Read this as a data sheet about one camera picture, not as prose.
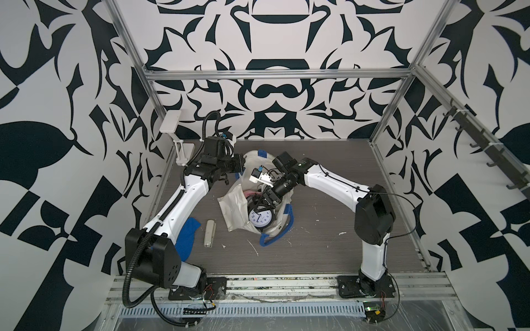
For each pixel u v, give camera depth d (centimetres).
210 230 85
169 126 94
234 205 78
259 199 71
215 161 61
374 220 50
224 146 64
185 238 86
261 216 78
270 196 70
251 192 84
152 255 41
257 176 73
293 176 64
